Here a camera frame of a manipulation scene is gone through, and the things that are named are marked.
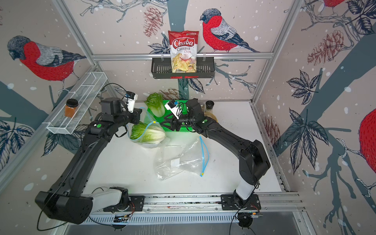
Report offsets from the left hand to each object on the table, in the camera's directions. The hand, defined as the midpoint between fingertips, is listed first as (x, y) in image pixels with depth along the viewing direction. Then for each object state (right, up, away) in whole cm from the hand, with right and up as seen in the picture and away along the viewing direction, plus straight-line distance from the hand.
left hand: (142, 106), depth 74 cm
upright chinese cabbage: (0, +5, +24) cm, 25 cm away
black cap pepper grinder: (+38, +2, +30) cm, 49 cm away
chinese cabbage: (0, -13, -2) cm, 13 cm away
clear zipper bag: (+13, -32, +13) cm, 37 cm away
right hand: (+11, -7, 0) cm, 13 cm away
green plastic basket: (+8, -8, -4) cm, 12 cm away
